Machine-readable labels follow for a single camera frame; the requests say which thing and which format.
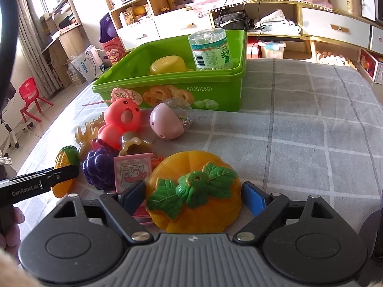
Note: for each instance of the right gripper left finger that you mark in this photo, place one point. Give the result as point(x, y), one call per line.
point(119, 208)

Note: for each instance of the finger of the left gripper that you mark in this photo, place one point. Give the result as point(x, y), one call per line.
point(56, 176)

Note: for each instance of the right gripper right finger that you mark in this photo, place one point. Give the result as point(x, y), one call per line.
point(267, 210)

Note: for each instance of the yellow toy corn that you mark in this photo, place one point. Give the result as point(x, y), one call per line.
point(68, 159)

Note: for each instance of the orange toy pumpkin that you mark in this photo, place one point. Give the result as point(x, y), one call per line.
point(193, 192)

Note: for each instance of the pink rubber duck toy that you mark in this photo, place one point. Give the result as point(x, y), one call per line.
point(123, 115)

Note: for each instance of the person's left hand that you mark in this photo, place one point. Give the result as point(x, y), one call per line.
point(11, 241)

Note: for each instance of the pink card pack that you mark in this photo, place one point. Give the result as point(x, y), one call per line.
point(129, 169)

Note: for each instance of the purple toy grapes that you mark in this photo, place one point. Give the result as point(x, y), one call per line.
point(98, 167)

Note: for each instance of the beige starfish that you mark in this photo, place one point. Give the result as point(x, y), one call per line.
point(85, 137)

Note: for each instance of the grey checked tablecloth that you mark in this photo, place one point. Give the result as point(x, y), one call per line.
point(302, 129)

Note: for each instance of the red plastic chair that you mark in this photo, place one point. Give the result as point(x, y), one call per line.
point(29, 93)

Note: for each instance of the pink egg capsule toy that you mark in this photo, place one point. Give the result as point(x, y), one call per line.
point(171, 118)

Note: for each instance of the red gift bag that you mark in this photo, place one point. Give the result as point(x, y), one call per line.
point(114, 50)

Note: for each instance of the green plastic bin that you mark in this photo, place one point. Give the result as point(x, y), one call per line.
point(216, 90)

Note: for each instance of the yellow plastic bowl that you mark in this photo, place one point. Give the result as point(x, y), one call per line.
point(167, 64)

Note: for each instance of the clear cotton swab jar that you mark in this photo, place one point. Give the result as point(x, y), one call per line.
point(210, 49)

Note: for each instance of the white drawer cabinet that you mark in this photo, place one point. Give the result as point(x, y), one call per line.
point(342, 28)

